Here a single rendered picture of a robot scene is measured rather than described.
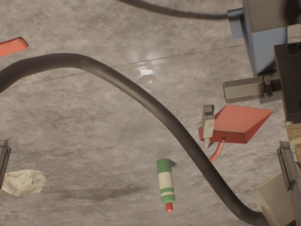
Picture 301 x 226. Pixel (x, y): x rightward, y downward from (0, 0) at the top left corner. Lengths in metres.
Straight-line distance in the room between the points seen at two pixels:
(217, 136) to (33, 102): 0.80
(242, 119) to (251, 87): 1.53
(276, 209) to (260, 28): 0.65
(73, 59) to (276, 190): 0.68
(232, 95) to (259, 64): 0.64
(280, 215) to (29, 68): 0.58
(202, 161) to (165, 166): 1.25
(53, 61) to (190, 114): 1.06
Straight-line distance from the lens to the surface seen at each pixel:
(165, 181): 2.25
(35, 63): 0.84
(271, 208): 0.34
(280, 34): 1.02
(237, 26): 1.39
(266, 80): 0.47
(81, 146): 2.05
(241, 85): 0.47
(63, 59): 0.93
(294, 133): 2.09
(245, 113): 1.96
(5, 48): 0.52
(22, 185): 2.42
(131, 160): 2.26
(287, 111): 0.46
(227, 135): 2.08
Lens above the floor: 0.78
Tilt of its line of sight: 25 degrees down
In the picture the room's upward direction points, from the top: 172 degrees clockwise
